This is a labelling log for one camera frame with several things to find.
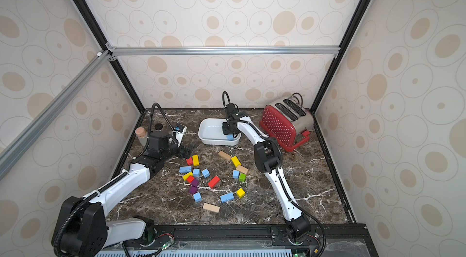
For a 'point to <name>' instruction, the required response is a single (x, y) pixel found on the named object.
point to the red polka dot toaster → (287, 122)
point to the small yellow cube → (241, 193)
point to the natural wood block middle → (242, 169)
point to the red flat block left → (189, 161)
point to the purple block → (193, 188)
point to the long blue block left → (185, 169)
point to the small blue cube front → (230, 137)
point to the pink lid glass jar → (142, 135)
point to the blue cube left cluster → (205, 173)
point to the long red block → (213, 182)
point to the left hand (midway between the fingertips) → (191, 138)
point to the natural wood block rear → (224, 154)
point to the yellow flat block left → (195, 160)
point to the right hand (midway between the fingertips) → (235, 129)
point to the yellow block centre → (235, 161)
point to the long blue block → (227, 197)
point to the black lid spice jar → (158, 126)
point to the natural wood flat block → (211, 207)
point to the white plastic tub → (210, 132)
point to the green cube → (242, 177)
